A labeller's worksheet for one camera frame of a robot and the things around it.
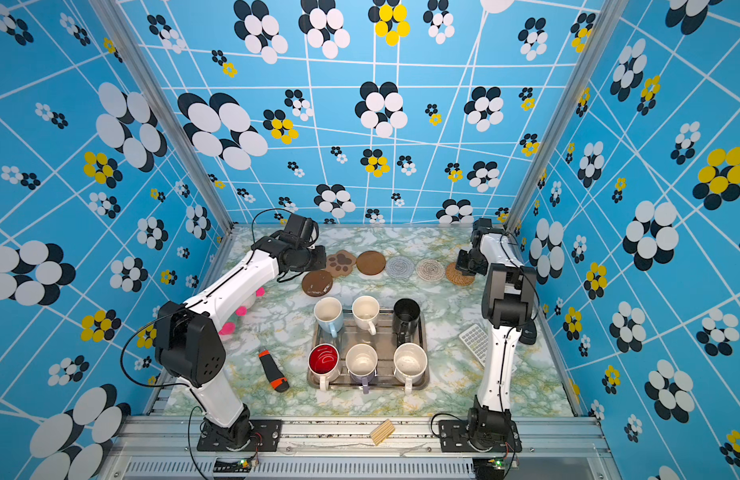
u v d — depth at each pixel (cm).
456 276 105
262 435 73
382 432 74
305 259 74
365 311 92
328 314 92
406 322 87
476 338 89
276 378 83
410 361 85
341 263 108
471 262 87
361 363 85
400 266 108
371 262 111
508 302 61
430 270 105
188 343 46
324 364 85
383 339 100
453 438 73
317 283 102
